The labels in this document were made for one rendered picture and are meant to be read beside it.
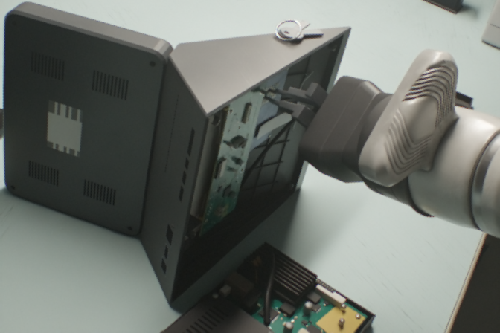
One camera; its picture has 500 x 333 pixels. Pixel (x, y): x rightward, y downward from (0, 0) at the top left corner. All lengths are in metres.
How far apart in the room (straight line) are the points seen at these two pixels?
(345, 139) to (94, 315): 0.27
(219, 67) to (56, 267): 0.24
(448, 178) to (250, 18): 0.77
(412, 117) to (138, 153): 0.29
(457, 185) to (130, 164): 0.32
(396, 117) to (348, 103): 0.11
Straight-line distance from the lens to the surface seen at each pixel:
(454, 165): 0.41
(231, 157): 0.59
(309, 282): 0.64
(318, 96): 0.52
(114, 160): 0.62
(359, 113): 0.50
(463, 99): 1.10
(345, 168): 0.50
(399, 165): 0.40
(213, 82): 0.52
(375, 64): 1.11
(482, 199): 0.40
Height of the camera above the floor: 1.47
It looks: 35 degrees down
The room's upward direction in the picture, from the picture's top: 15 degrees clockwise
